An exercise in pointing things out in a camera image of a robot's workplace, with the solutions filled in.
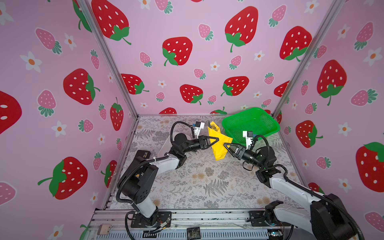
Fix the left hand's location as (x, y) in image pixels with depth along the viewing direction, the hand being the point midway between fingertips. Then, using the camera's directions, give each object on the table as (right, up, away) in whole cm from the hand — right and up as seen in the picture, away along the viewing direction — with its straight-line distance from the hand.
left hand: (218, 141), depth 72 cm
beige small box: (-55, -42, -2) cm, 69 cm away
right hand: (+3, -2, 0) cm, 4 cm away
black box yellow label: (-45, -10, +24) cm, 52 cm away
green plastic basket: (+36, +14, +46) cm, 60 cm away
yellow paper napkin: (+1, -4, 0) cm, 4 cm away
